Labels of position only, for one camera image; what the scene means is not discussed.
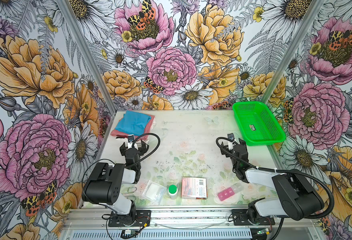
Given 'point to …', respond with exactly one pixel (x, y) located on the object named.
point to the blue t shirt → (133, 123)
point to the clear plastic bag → (154, 192)
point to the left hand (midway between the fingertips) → (133, 143)
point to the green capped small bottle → (172, 191)
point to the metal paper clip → (130, 190)
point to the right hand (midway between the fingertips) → (231, 144)
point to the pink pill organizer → (230, 191)
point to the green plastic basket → (258, 126)
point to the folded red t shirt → (148, 128)
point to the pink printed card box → (194, 188)
